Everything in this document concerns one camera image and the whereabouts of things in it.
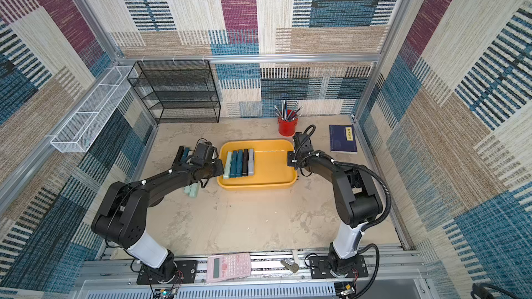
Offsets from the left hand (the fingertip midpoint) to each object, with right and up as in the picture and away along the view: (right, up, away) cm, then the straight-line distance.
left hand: (222, 166), depth 94 cm
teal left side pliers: (-20, +5, +8) cm, 22 cm away
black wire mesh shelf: (-26, +37, +14) cm, 48 cm away
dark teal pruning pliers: (+7, +1, +3) cm, 8 cm away
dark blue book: (+60, +13, +17) cm, 64 cm away
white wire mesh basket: (-42, +15, -23) cm, 50 cm away
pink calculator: (+7, -32, -21) cm, 39 cm away
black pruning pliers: (+10, +2, +5) cm, 11 cm away
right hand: (+34, +3, +4) cm, 34 cm away
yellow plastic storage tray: (+22, -2, +6) cm, 23 cm away
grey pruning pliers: (+13, +1, +4) cm, 13 cm away
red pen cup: (+30, +18, +18) cm, 40 cm away
